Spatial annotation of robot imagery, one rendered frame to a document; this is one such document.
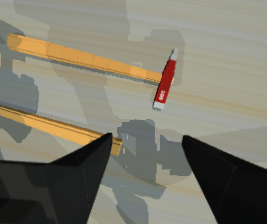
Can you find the wooden hammer with grey head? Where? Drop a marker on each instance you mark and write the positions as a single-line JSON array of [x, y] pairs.
[[70, 132]]

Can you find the hammer with wooden handle and red head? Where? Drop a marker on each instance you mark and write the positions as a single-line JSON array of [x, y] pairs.
[[52, 51]]

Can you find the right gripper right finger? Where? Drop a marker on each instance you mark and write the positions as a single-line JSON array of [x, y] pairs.
[[235, 189]]

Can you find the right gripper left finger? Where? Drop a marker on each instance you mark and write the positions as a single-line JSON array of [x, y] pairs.
[[66, 187]]

